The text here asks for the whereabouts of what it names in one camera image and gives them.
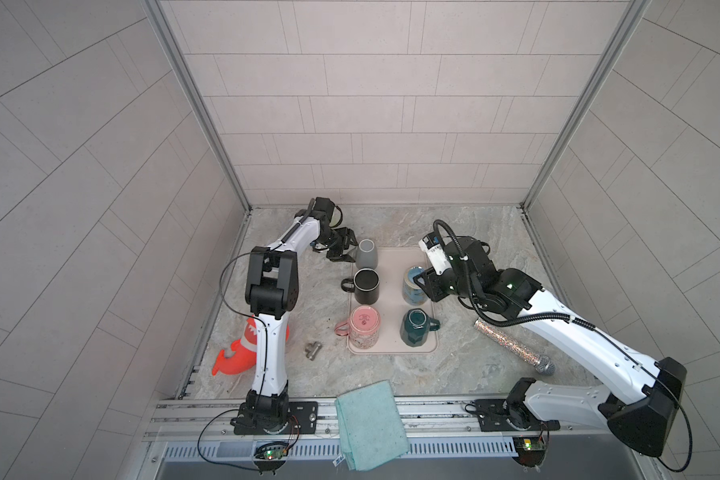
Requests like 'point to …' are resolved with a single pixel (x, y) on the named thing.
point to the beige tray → (392, 263)
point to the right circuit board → (529, 450)
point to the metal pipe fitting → (313, 350)
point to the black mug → (364, 284)
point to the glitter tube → (508, 344)
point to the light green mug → (336, 217)
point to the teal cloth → (372, 429)
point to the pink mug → (363, 327)
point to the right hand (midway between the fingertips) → (417, 278)
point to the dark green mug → (415, 325)
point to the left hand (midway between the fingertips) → (366, 239)
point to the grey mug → (366, 254)
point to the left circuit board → (271, 451)
